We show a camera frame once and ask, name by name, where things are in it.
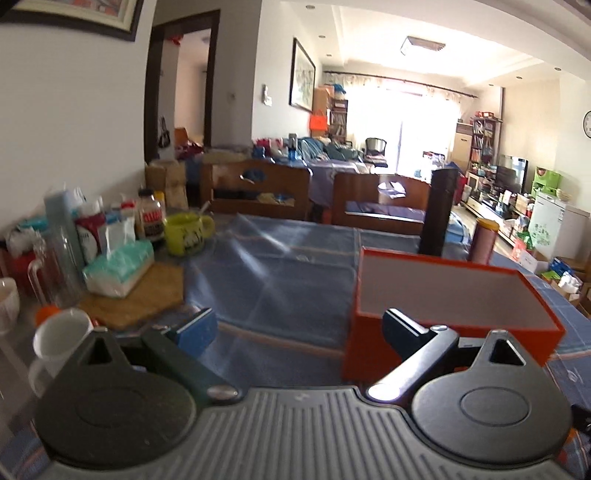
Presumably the wooden chair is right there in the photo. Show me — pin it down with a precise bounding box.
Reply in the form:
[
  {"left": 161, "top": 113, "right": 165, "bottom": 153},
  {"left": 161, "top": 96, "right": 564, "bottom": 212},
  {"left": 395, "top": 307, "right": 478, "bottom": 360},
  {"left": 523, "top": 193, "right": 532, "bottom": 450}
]
[
  {"left": 331, "top": 173, "right": 431, "bottom": 235},
  {"left": 200, "top": 160, "right": 311, "bottom": 220}
]

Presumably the wooden chair left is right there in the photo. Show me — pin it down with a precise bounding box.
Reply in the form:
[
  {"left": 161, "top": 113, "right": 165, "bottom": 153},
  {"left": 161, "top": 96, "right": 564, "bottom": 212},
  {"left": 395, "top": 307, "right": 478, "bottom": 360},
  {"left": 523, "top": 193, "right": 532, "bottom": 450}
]
[{"left": 200, "top": 160, "right": 311, "bottom": 220}]

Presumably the ceiling lamp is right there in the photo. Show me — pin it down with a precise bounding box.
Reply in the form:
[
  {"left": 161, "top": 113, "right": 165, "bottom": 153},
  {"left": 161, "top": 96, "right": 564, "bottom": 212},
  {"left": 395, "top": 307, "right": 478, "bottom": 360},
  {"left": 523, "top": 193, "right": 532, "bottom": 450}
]
[{"left": 400, "top": 36, "right": 446, "bottom": 56}]

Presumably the white cup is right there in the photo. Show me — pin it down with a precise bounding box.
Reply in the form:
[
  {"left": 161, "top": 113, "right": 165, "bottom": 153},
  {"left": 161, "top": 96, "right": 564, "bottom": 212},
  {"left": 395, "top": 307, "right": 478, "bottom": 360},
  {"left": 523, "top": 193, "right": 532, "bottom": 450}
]
[{"left": 28, "top": 308, "right": 93, "bottom": 398}]

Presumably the clear glass pitcher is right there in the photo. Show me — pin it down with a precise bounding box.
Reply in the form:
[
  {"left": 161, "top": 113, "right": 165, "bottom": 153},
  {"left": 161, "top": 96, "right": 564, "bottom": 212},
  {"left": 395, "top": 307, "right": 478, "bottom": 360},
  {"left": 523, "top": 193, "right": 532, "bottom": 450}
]
[{"left": 27, "top": 231, "right": 83, "bottom": 309}]

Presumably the blue checkered tablecloth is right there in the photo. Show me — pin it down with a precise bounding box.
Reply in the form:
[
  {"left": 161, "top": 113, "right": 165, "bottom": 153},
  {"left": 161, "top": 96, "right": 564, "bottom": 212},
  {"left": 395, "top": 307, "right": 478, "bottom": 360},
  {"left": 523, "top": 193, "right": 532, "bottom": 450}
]
[{"left": 1, "top": 216, "right": 590, "bottom": 479}]

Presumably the pink thermos yellow lid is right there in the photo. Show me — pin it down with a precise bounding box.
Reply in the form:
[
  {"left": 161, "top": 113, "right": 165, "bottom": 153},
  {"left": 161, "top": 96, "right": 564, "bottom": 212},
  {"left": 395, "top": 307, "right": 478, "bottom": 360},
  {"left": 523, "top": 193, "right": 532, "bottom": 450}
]
[{"left": 467, "top": 218, "right": 499, "bottom": 265}]

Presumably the wooden chair middle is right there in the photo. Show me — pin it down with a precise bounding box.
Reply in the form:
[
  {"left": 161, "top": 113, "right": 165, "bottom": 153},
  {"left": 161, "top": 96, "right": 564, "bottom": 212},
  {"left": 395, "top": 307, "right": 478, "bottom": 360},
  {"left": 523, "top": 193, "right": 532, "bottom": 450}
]
[{"left": 331, "top": 173, "right": 431, "bottom": 235}]

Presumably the tissue pack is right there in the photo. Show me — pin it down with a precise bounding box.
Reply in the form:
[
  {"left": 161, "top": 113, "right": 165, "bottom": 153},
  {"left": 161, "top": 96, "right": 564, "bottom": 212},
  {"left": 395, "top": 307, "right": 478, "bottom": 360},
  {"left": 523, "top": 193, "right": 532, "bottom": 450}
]
[{"left": 83, "top": 240, "right": 154, "bottom": 299}]

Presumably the dark jar with label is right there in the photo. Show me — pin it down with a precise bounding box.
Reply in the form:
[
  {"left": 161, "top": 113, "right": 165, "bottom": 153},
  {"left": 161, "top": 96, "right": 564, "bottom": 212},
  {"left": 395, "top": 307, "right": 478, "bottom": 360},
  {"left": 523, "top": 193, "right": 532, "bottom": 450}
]
[{"left": 135, "top": 188, "right": 164, "bottom": 243}]

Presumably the wall clock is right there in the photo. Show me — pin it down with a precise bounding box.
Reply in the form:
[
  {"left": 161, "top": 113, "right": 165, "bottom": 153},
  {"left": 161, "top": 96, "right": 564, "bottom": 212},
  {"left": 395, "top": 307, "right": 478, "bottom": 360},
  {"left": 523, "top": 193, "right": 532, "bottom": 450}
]
[{"left": 582, "top": 111, "right": 591, "bottom": 138}]

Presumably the wooden cutting board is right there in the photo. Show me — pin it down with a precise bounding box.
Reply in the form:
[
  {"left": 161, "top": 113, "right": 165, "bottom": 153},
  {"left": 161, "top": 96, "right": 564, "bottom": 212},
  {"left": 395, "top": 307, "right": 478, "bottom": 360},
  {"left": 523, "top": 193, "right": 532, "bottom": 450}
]
[{"left": 77, "top": 262, "right": 184, "bottom": 331}]

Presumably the television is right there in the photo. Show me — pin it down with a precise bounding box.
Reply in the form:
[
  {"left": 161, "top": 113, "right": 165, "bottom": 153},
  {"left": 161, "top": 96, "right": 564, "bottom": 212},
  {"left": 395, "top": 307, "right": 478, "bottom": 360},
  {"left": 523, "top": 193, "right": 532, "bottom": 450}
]
[{"left": 495, "top": 154, "right": 529, "bottom": 194}]

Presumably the white small freezer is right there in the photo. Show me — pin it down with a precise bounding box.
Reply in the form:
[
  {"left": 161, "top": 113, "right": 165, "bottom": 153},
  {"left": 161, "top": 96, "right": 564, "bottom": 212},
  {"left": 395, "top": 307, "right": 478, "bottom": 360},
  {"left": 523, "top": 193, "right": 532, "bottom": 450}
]
[{"left": 528, "top": 193, "right": 590, "bottom": 260}]

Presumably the framed wall painting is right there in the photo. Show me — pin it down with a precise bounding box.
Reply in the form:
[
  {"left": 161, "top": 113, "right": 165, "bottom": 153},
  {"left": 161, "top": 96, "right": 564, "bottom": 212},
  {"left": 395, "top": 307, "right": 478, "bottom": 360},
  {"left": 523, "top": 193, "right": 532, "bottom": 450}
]
[{"left": 290, "top": 38, "right": 315, "bottom": 113}]

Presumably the tall black cylinder bottle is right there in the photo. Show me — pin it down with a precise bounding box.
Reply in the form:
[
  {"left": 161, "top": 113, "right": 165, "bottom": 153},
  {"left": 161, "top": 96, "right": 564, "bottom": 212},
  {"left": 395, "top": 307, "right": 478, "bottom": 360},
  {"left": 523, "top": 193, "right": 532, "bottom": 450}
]
[{"left": 418, "top": 168, "right": 459, "bottom": 257}]

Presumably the orange cardboard box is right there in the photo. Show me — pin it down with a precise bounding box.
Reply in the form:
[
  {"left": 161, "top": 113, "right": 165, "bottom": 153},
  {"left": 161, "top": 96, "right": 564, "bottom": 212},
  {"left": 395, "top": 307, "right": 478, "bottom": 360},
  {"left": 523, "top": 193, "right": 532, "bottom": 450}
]
[{"left": 342, "top": 248, "right": 565, "bottom": 383}]

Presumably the yellow-green mug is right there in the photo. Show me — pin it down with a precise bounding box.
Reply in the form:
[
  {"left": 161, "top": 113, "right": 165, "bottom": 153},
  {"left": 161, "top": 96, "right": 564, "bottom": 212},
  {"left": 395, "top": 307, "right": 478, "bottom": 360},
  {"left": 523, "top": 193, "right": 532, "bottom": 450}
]
[{"left": 164, "top": 212, "right": 215, "bottom": 257}]

